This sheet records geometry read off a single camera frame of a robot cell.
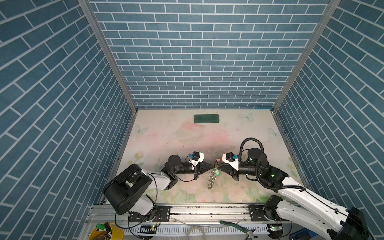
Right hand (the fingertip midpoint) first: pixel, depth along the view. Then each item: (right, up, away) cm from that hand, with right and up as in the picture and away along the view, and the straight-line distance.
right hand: (217, 164), depth 72 cm
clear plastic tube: (-11, -30, -1) cm, 32 cm away
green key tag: (0, -4, +1) cm, 4 cm away
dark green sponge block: (-3, +23, +44) cm, 50 cm away
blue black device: (+40, -32, -3) cm, 51 cm away
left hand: (-3, -2, 0) cm, 4 cm away
